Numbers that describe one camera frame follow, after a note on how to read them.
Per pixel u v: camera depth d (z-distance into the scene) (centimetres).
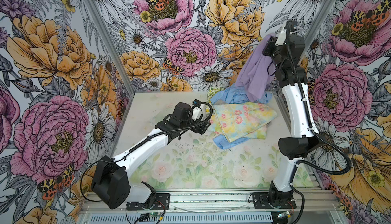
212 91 123
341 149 73
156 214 71
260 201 74
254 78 82
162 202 73
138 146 48
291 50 46
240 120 98
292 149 52
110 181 41
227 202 76
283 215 71
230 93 109
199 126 55
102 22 84
